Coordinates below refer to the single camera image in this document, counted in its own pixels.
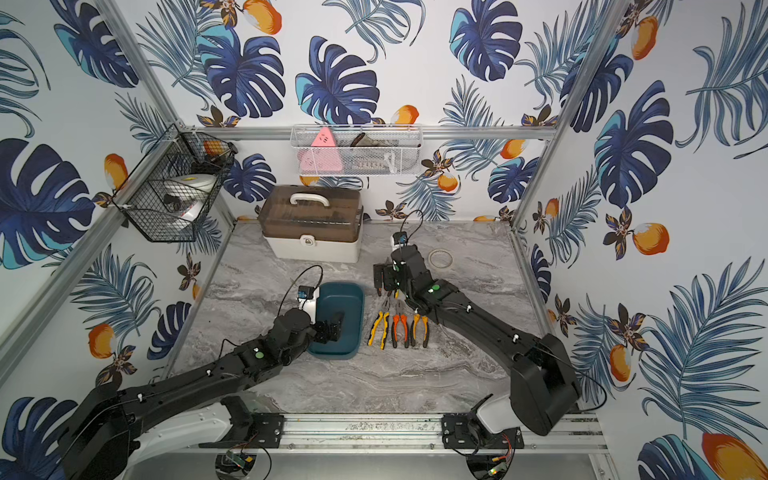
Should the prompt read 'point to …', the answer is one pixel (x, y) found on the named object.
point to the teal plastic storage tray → (348, 298)
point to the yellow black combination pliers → (381, 315)
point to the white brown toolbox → (312, 222)
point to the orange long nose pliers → (394, 329)
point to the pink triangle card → (323, 157)
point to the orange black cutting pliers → (415, 321)
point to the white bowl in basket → (193, 190)
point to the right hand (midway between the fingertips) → (391, 263)
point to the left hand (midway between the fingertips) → (330, 308)
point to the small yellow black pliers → (396, 294)
